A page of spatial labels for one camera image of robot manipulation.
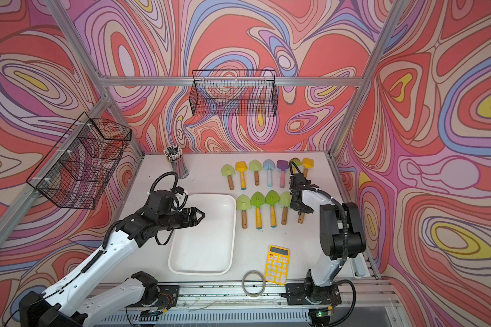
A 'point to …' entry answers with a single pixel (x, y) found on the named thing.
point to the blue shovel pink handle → (269, 165)
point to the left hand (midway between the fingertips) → (202, 217)
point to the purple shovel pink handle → (283, 165)
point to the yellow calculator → (277, 263)
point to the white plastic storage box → (206, 248)
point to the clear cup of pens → (174, 153)
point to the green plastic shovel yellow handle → (258, 199)
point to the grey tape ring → (249, 272)
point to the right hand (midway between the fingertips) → (304, 211)
